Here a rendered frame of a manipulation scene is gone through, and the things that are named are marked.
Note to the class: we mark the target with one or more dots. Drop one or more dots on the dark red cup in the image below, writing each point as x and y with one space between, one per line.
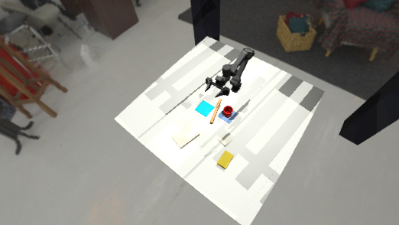
229 111

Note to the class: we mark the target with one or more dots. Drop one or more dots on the yellow rectangular block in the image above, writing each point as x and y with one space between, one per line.
225 159

